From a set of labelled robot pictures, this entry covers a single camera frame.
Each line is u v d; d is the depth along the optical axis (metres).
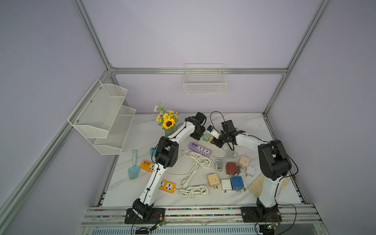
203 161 0.91
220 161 0.92
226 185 0.82
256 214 0.73
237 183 0.80
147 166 0.89
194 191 0.78
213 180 0.80
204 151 0.95
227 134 0.77
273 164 0.52
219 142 0.88
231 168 0.85
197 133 0.94
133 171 0.89
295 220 0.72
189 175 0.85
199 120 0.82
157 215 0.73
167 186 0.80
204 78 0.94
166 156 0.64
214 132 0.88
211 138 0.96
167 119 0.82
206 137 0.98
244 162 0.88
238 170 0.88
